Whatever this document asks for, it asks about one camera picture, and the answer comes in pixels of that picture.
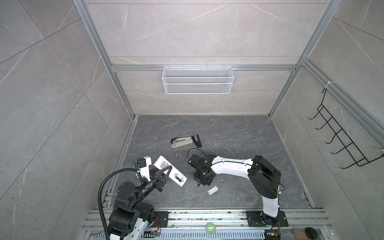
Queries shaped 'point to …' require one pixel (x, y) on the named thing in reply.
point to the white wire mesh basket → (195, 80)
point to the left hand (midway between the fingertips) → (169, 164)
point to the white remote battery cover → (212, 190)
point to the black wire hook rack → (353, 151)
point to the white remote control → (175, 174)
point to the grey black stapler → (177, 142)
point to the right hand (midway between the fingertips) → (196, 181)
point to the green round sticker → (210, 228)
